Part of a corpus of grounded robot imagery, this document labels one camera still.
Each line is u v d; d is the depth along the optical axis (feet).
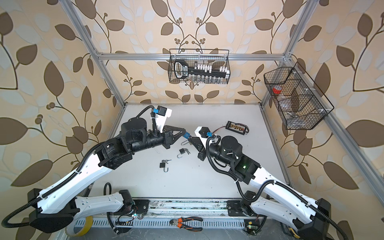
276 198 1.47
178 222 2.30
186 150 3.09
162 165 2.92
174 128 1.86
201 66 2.69
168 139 1.63
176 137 1.84
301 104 2.40
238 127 3.44
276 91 2.93
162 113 1.65
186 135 1.93
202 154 1.80
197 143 1.88
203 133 1.65
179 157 3.02
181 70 2.77
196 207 2.47
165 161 2.97
